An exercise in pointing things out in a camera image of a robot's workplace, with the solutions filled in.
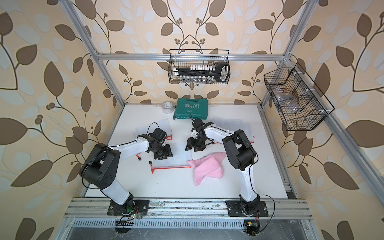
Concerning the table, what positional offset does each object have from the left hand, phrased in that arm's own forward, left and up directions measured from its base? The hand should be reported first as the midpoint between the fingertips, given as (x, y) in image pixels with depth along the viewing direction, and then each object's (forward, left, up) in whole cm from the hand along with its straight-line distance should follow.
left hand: (169, 153), depth 91 cm
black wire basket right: (+11, -68, +33) cm, 77 cm away
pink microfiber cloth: (-9, -24, +5) cm, 26 cm away
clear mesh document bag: (+25, -43, -2) cm, 50 cm away
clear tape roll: (+42, +7, -2) cm, 42 cm away
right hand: (+4, -13, -1) cm, 13 cm away
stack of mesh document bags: (+5, +8, +20) cm, 22 cm away
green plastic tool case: (+37, -17, +4) cm, 41 cm away
